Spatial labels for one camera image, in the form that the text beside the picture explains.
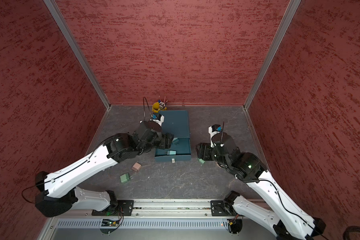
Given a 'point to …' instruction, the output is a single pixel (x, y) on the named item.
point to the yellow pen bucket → (156, 107)
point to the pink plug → (136, 166)
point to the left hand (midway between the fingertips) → (165, 138)
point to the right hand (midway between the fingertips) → (200, 151)
